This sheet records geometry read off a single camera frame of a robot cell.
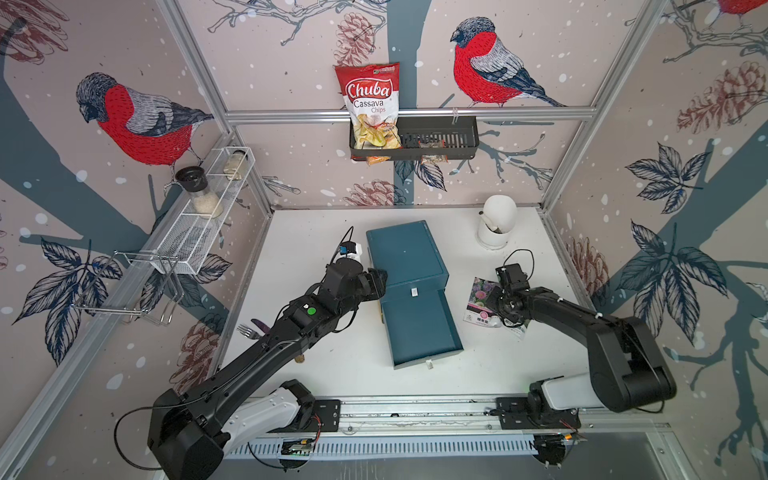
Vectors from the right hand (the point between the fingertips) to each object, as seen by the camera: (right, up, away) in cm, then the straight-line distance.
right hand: (490, 300), depth 94 cm
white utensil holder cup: (+6, +30, +7) cm, 31 cm away
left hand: (-33, +12, -19) cm, 40 cm away
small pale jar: (-79, +43, -7) cm, 90 cm away
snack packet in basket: (-19, +50, -2) cm, 53 cm away
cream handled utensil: (+2, +25, +7) cm, 26 cm away
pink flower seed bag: (-4, -3, -1) cm, 5 cm away
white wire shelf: (-82, +19, -22) cm, 87 cm away
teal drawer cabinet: (-25, -1, -11) cm, 27 cm away
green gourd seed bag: (0, -2, -20) cm, 20 cm away
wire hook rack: (-84, +11, -35) cm, 91 cm away
